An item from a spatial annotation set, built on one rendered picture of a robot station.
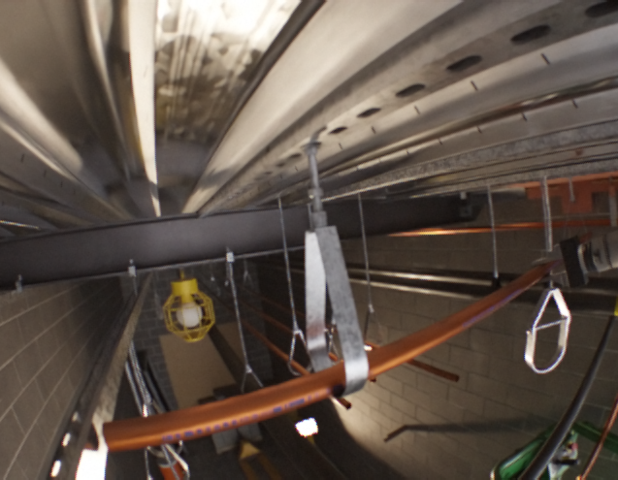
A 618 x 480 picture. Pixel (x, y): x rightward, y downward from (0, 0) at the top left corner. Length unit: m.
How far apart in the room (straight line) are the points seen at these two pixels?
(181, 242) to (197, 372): 6.13
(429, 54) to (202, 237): 1.21
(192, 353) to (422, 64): 7.05
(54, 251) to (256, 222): 0.91
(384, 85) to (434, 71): 0.04
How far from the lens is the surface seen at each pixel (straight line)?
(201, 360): 7.20
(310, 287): 0.38
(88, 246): 1.35
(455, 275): 1.91
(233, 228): 1.34
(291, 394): 0.35
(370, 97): 0.24
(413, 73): 0.21
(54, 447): 0.34
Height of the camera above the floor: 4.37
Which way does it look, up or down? 2 degrees down
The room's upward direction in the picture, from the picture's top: 7 degrees counter-clockwise
